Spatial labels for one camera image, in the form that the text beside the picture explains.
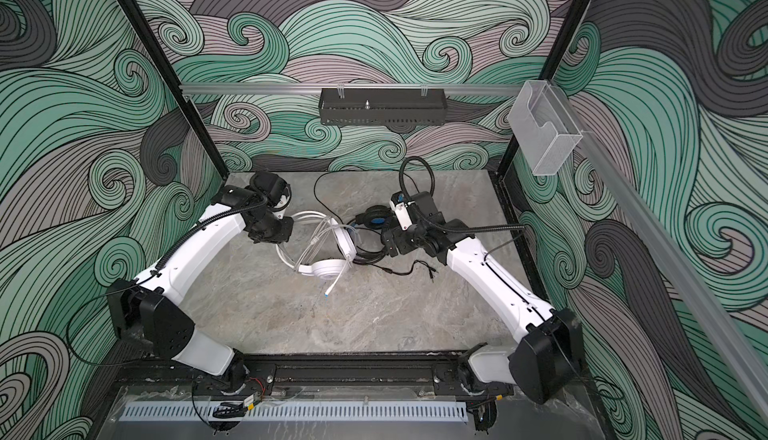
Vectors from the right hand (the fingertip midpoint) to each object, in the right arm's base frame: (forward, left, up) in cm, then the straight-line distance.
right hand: (402, 232), depth 80 cm
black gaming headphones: (+12, +8, -10) cm, 18 cm away
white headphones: (-12, +20, +1) cm, 23 cm away
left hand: (-1, +32, 0) cm, 32 cm away
